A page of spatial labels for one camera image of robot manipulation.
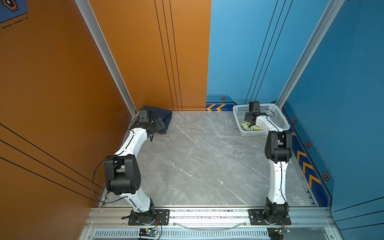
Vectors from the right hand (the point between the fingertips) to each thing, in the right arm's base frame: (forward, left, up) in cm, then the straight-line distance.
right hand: (251, 116), depth 108 cm
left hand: (-15, +64, +10) cm, 67 cm away
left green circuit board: (-68, +62, -8) cm, 92 cm away
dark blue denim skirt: (+1, +63, +1) cm, 64 cm away
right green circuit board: (-68, +2, -9) cm, 69 cm away
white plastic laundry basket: (+7, -19, -2) cm, 20 cm away
